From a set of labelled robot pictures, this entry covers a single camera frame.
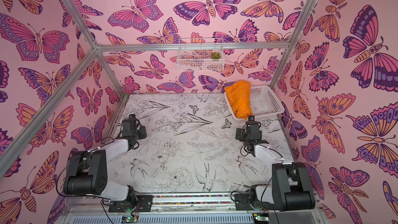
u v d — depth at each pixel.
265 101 1.13
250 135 0.70
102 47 0.92
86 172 0.44
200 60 1.06
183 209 0.73
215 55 0.92
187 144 0.95
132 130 0.73
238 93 1.00
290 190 0.42
